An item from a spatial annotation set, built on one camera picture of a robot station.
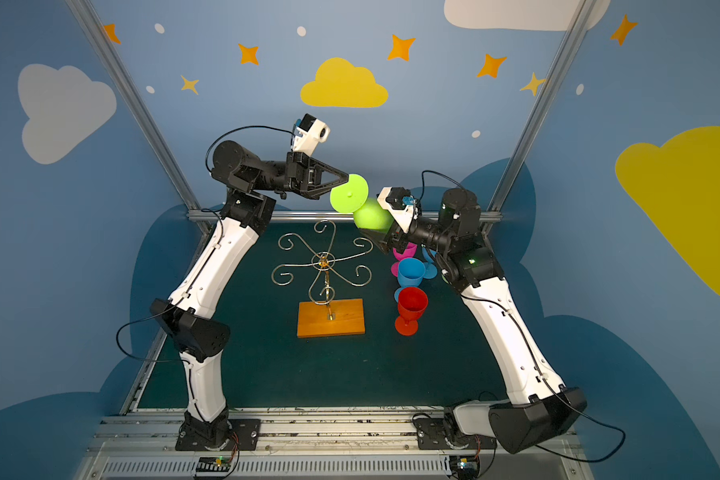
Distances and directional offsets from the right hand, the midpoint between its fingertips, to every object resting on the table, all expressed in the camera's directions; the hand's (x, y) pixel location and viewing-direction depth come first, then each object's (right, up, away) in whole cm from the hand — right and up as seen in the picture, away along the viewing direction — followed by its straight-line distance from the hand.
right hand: (375, 207), depth 63 cm
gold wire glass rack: (-12, -12, +8) cm, 18 cm away
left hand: (-6, +3, -11) cm, 13 cm away
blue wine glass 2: (+23, -15, +46) cm, 53 cm away
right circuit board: (+23, -63, +11) cm, 68 cm away
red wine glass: (+11, -24, +18) cm, 32 cm away
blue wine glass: (+12, -16, +26) cm, 33 cm away
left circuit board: (-40, -63, +11) cm, 75 cm away
